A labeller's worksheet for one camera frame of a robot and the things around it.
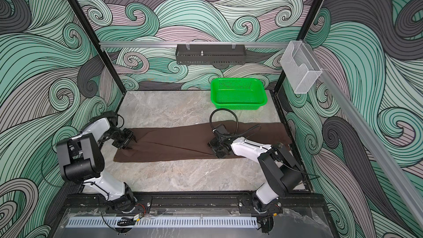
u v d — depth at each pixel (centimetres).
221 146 68
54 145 46
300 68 77
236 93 119
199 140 96
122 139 80
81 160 47
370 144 52
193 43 93
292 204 74
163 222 70
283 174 44
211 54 95
